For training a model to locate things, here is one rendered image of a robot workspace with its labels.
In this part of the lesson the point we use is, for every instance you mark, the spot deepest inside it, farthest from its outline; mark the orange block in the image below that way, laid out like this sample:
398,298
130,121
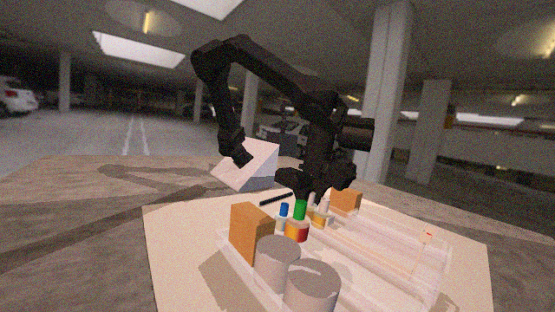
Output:
346,199
248,224

